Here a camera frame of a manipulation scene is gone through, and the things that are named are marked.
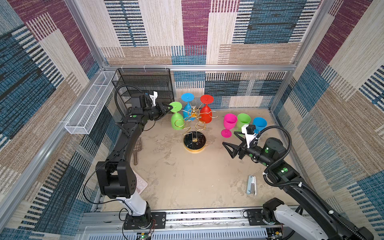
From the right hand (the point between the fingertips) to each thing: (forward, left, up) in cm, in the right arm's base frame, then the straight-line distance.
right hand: (229, 140), depth 70 cm
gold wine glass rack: (+16, +16, -26) cm, 34 cm away
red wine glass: (+24, +9, -8) cm, 27 cm away
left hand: (+20, +27, +4) cm, 34 cm away
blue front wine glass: (+22, -26, -15) cm, 37 cm away
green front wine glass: (+25, -16, -15) cm, 33 cm away
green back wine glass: (+20, +26, -9) cm, 34 cm away
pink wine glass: (+25, -8, -16) cm, 31 cm away
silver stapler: (-14, -14, -25) cm, 32 cm away
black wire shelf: (+51, +59, -3) cm, 78 cm away
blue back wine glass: (+19, +19, +1) cm, 27 cm away
